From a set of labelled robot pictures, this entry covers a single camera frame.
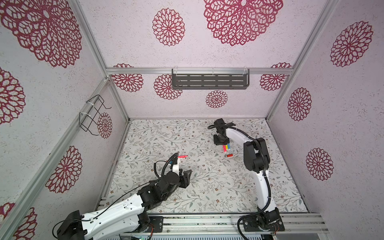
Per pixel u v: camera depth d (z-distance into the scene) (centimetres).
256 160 62
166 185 54
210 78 93
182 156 98
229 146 104
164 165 55
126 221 58
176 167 67
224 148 103
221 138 88
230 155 100
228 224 76
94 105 79
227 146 103
